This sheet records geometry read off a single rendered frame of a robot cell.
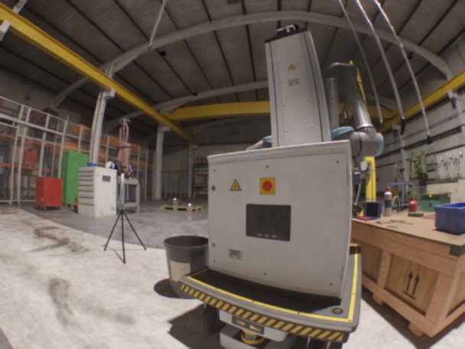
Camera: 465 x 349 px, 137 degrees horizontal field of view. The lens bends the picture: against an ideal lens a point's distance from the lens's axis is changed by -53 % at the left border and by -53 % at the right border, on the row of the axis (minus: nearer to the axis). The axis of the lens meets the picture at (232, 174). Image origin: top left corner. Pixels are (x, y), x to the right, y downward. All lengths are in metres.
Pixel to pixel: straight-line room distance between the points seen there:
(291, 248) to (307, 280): 0.12
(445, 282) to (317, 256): 0.62
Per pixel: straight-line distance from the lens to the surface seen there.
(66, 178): 8.02
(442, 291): 1.01
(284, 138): 1.13
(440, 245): 0.98
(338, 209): 0.60
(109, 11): 9.68
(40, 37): 8.61
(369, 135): 1.25
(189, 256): 1.16
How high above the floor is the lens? 0.70
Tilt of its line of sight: 5 degrees up
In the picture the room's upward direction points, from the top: straight up
